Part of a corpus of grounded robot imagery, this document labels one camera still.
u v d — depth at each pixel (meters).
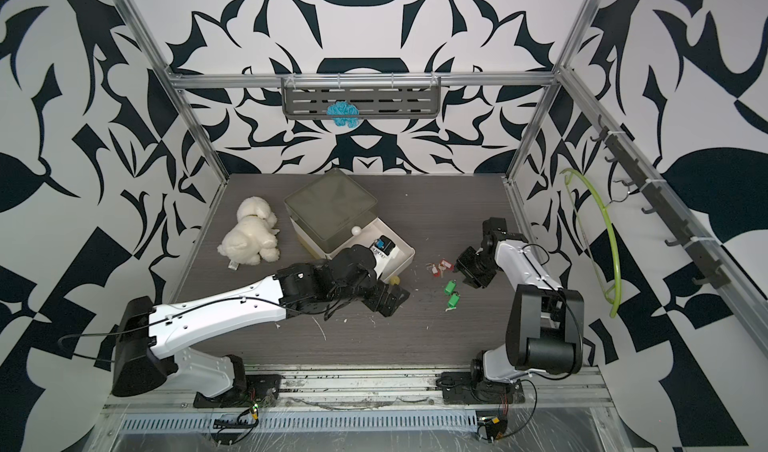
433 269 0.96
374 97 0.94
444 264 0.96
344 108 0.91
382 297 0.60
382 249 0.62
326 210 1.49
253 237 0.92
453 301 0.89
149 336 0.40
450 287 0.92
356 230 0.83
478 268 0.76
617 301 0.64
